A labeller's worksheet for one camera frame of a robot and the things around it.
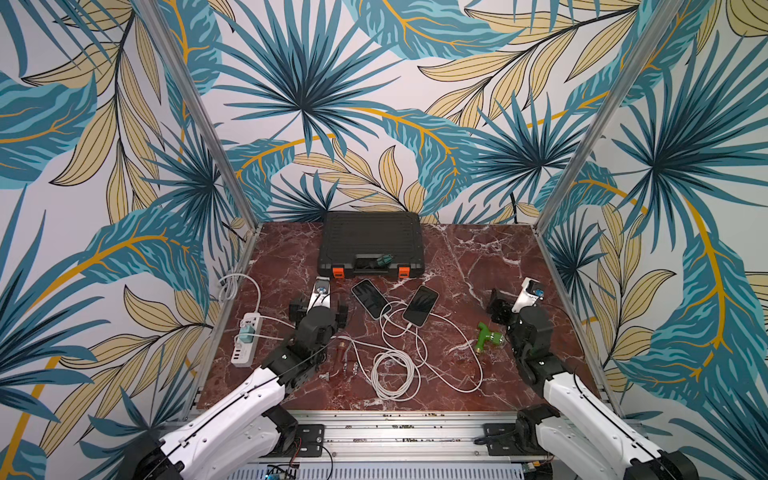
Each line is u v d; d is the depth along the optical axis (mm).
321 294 640
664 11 678
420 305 977
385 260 977
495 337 877
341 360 856
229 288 1005
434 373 841
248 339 852
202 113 855
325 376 821
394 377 842
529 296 695
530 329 610
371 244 1034
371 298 978
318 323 575
